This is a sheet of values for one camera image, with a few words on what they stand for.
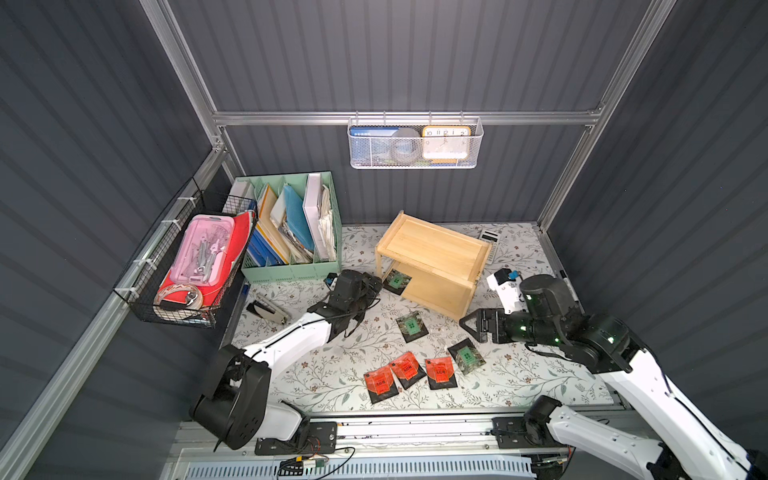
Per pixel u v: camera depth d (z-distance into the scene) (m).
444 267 0.83
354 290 0.68
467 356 0.87
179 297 0.67
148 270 0.63
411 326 0.93
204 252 0.72
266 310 0.95
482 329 0.56
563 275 1.11
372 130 0.85
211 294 0.69
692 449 0.37
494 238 1.16
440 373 0.84
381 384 0.82
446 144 0.88
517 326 0.54
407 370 0.84
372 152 0.85
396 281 1.02
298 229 0.95
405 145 0.90
